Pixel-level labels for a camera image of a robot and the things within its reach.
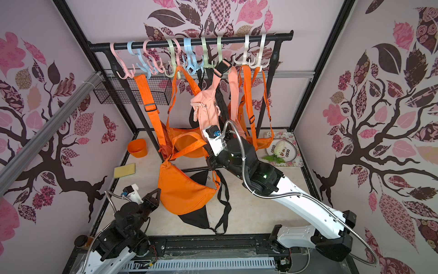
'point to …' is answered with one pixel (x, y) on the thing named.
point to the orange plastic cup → (138, 148)
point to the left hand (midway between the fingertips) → (162, 193)
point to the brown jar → (84, 242)
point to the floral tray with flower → (283, 150)
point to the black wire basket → (108, 91)
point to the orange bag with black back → (179, 190)
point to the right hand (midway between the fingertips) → (205, 142)
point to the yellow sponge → (124, 170)
